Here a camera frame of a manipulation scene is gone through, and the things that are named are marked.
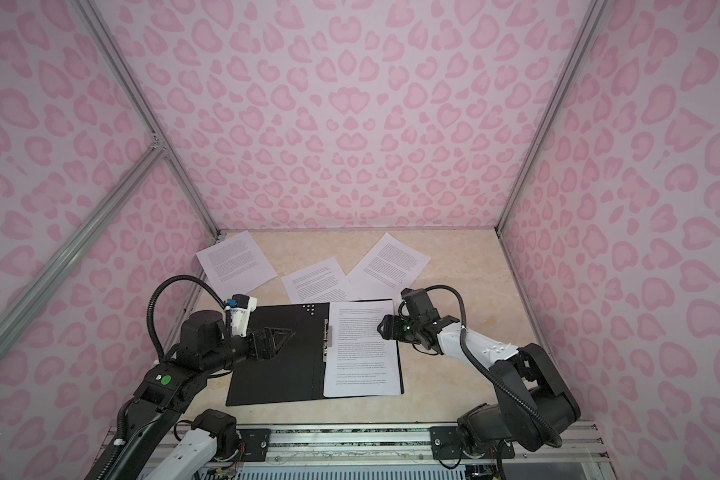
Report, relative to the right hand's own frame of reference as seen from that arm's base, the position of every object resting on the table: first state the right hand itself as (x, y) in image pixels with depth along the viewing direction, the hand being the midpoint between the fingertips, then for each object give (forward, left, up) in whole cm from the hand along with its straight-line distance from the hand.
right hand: (387, 327), depth 87 cm
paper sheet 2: (+27, +55, -6) cm, 62 cm away
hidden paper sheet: (+28, -1, -7) cm, 28 cm away
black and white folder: (-11, +26, -5) cm, 28 cm away
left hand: (-8, +26, +14) cm, 31 cm away
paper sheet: (-8, +8, -5) cm, 12 cm away
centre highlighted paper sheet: (+19, +23, -6) cm, 31 cm away
